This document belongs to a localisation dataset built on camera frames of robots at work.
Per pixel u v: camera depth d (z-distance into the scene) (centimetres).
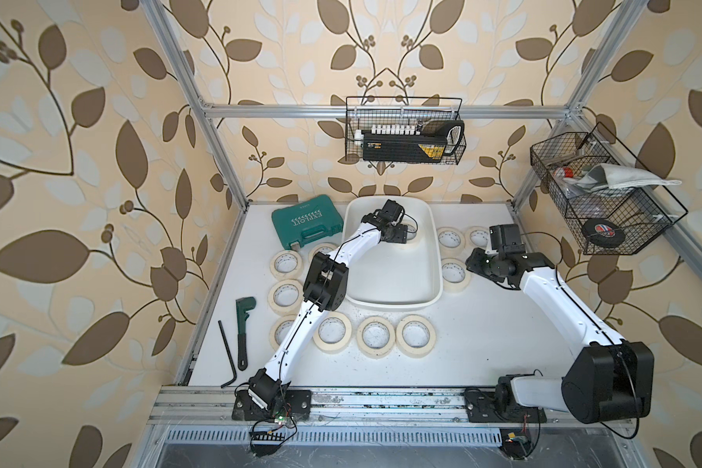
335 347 82
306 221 108
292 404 74
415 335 85
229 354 83
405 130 83
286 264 102
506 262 61
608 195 69
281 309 89
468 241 105
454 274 99
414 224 111
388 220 86
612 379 40
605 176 64
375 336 87
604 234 72
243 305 91
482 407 74
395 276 102
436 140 84
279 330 85
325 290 68
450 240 109
